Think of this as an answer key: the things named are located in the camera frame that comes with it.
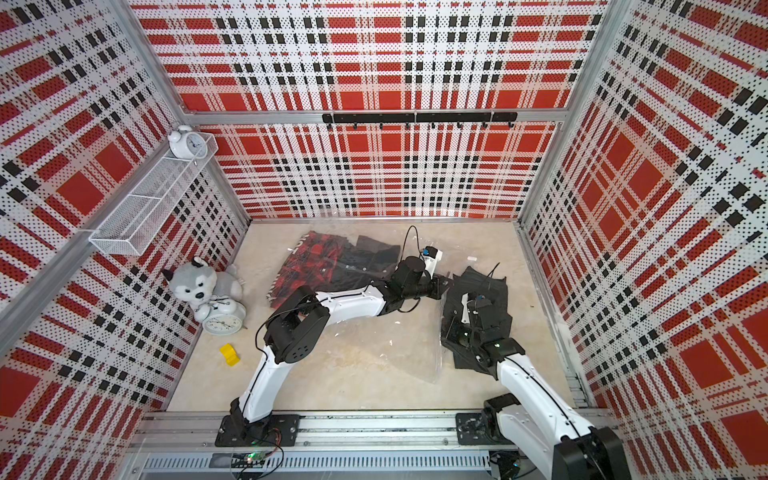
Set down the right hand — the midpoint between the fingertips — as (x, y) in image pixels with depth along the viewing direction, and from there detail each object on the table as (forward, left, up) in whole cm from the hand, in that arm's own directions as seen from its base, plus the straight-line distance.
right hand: (446, 324), depth 85 cm
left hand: (+12, -4, +4) cm, 13 cm away
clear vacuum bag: (-2, +11, -7) cm, 13 cm away
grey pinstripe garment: (+17, -9, -4) cm, 20 cm away
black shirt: (+29, +27, -8) cm, 40 cm away
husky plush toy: (+8, +69, +11) cm, 71 cm away
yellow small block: (-6, +63, -5) cm, 64 cm away
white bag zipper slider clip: (+24, -11, 0) cm, 26 cm away
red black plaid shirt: (+24, +44, -3) cm, 51 cm away
